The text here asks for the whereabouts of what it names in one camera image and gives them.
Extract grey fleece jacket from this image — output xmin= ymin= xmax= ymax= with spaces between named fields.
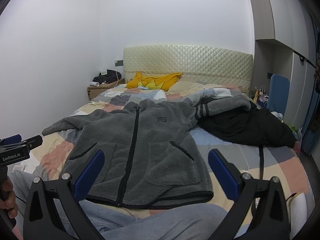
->
xmin=42 ymin=95 xmax=251 ymax=209

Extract person's left hand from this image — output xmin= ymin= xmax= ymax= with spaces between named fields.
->
xmin=0 ymin=177 xmax=18 ymax=219

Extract person's grey trousers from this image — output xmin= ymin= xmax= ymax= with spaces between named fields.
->
xmin=8 ymin=170 xmax=227 ymax=239

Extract brown cardboard nightstand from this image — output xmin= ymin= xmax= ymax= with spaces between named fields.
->
xmin=87 ymin=79 xmax=125 ymax=100

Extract white roll on nightstand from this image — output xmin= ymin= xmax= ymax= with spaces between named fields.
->
xmin=90 ymin=81 xmax=103 ymax=87

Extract black jacket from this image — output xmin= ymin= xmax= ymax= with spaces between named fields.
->
xmin=198 ymin=103 xmax=296 ymax=148

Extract white charger on bag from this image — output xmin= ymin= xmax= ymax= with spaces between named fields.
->
xmin=100 ymin=69 xmax=107 ymax=75

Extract black bag on nightstand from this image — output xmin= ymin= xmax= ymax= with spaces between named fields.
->
xmin=93 ymin=69 xmax=121 ymax=85

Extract blue chair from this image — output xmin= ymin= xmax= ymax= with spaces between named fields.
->
xmin=267 ymin=74 xmax=290 ymax=115

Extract bottles on side table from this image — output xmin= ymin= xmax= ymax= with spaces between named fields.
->
xmin=249 ymin=88 xmax=268 ymax=107

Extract yellow pillow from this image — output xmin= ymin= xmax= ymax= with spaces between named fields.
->
xmin=126 ymin=72 xmax=182 ymax=92

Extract cream quilted headboard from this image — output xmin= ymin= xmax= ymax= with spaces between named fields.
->
xmin=123 ymin=44 xmax=253 ymax=94

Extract grey wardrobe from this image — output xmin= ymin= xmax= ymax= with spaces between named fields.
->
xmin=250 ymin=0 xmax=316 ymax=128

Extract wall socket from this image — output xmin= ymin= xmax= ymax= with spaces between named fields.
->
xmin=114 ymin=60 xmax=124 ymax=67

